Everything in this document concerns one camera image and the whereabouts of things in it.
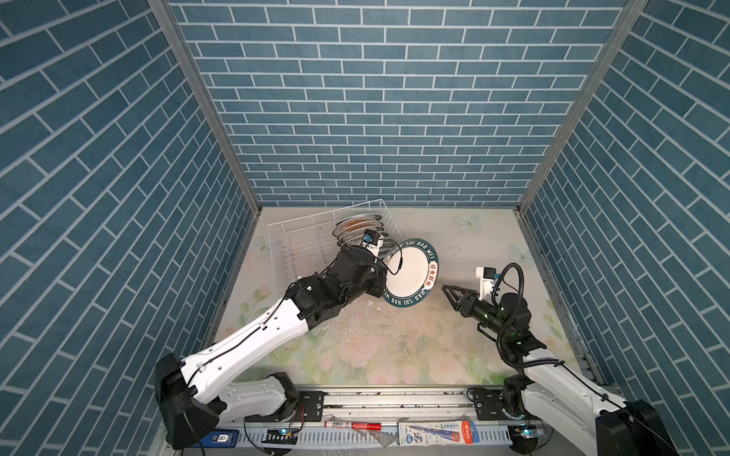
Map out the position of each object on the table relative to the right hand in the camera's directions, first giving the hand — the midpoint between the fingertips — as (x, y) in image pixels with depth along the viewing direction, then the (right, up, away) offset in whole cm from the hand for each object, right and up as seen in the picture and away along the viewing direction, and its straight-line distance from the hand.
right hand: (444, 286), depth 80 cm
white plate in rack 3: (-31, +17, +16) cm, 39 cm away
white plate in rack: (-31, +15, +16) cm, 38 cm away
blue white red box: (-4, -34, -10) cm, 36 cm away
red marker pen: (-25, -33, -9) cm, 43 cm away
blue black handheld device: (-57, -34, -13) cm, 67 cm away
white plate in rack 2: (-20, +18, +22) cm, 34 cm away
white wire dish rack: (-48, +10, +28) cm, 57 cm away
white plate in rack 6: (-26, +21, +19) cm, 39 cm away
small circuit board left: (-43, -37, -7) cm, 57 cm away
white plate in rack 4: (-24, +19, +18) cm, 36 cm away
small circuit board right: (+20, -36, -8) cm, 42 cm away
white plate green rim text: (-9, +4, 0) cm, 10 cm away
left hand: (-17, +6, -8) cm, 19 cm away
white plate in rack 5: (-25, +20, +17) cm, 36 cm away
